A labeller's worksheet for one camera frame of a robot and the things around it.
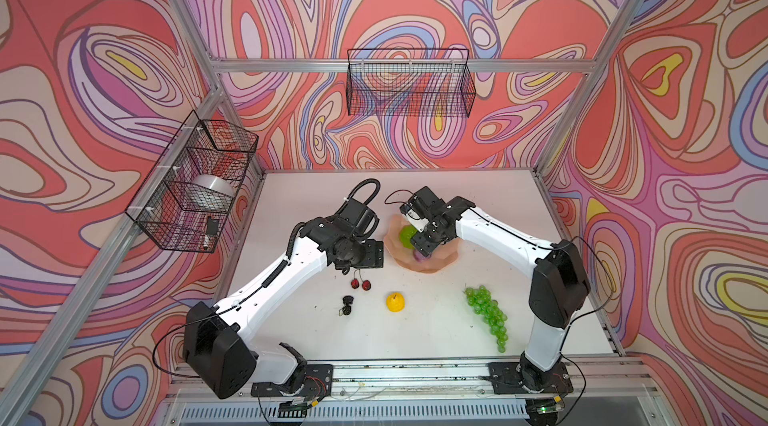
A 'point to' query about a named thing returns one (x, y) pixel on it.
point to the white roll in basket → (210, 193)
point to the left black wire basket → (185, 200)
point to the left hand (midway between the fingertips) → (375, 259)
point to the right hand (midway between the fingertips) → (432, 241)
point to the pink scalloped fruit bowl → (404, 256)
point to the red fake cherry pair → (366, 285)
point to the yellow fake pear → (395, 302)
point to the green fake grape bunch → (480, 298)
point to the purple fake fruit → (419, 257)
